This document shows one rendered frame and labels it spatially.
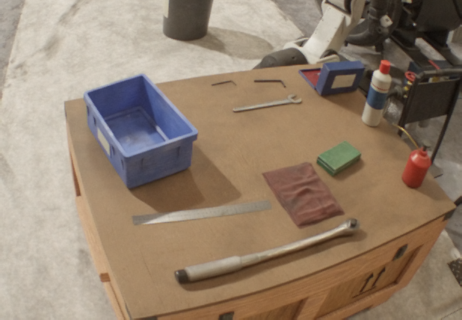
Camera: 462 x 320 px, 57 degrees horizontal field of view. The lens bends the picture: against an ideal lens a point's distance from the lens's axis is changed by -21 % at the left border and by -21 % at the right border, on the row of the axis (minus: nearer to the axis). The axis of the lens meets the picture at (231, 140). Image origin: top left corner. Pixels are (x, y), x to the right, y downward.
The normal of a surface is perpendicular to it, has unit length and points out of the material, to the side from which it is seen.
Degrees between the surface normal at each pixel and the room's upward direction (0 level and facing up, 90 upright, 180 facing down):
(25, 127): 0
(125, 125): 0
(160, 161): 90
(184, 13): 93
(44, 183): 0
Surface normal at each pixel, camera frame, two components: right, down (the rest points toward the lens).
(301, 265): 0.12, -0.77
